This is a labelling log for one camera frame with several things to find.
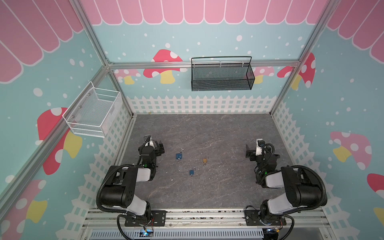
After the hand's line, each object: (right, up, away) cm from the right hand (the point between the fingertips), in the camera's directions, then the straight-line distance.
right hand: (255, 143), depth 91 cm
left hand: (-63, -1, +3) cm, 63 cm away
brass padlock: (-30, -11, +4) cm, 32 cm away
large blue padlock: (-47, -8, +7) cm, 48 cm away
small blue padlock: (-38, -17, 0) cm, 42 cm away
